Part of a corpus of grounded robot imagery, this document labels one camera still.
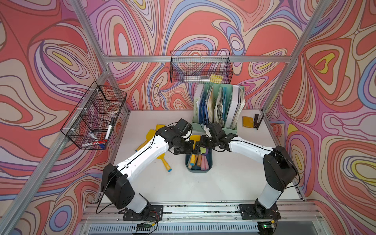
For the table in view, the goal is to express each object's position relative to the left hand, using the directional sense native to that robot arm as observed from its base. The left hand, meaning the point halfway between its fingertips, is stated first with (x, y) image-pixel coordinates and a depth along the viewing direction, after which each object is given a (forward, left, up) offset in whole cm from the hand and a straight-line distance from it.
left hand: (195, 152), depth 76 cm
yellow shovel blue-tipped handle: (+6, +21, -17) cm, 28 cm away
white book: (+30, -25, +6) cm, 40 cm away
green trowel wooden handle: (-2, +3, -11) cm, 12 cm away
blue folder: (+30, -7, -3) cm, 31 cm away
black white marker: (+5, +41, +14) cm, 44 cm away
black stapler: (+33, -49, -17) cm, 61 cm away
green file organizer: (+33, -17, +5) cm, 37 cm away
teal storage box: (0, -2, -22) cm, 22 cm away
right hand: (+9, -3, -9) cm, 13 cm away
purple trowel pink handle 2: (0, -5, -14) cm, 15 cm away
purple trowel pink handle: (-2, -7, -14) cm, 15 cm away
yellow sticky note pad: (+35, -42, -16) cm, 57 cm away
